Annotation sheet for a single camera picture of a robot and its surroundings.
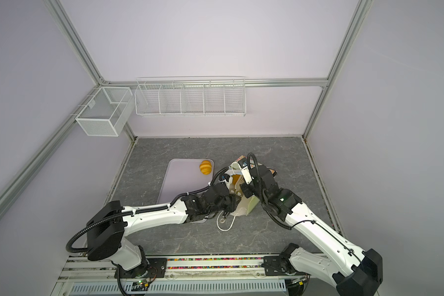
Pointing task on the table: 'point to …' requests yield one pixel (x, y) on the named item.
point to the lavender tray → (183, 176)
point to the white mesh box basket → (105, 112)
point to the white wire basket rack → (209, 96)
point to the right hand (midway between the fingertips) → (246, 176)
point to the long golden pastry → (235, 178)
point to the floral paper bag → (246, 205)
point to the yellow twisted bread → (205, 167)
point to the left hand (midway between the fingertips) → (238, 201)
